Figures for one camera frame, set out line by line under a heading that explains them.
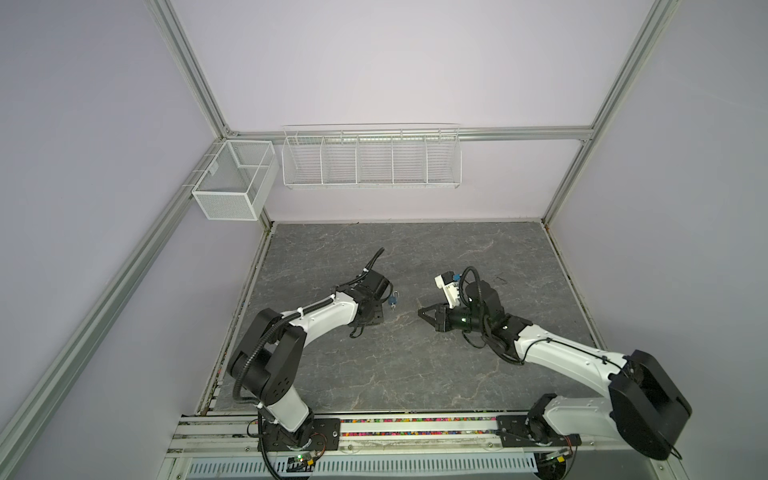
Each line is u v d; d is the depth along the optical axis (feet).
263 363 1.50
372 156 3.24
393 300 3.24
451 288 2.44
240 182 3.37
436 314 2.46
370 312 2.29
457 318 2.35
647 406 1.37
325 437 2.41
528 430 2.17
